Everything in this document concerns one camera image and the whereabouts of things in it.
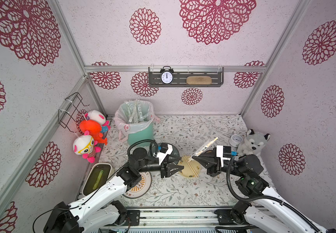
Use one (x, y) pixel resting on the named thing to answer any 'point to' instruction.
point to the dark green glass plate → (175, 151)
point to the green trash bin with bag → (135, 119)
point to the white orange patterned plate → (141, 188)
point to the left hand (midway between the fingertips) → (180, 163)
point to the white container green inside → (100, 173)
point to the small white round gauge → (235, 140)
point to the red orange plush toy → (93, 128)
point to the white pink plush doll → (97, 116)
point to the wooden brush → (198, 80)
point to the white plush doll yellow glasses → (85, 145)
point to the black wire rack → (65, 113)
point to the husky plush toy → (254, 143)
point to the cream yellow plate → (187, 171)
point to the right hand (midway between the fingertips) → (193, 155)
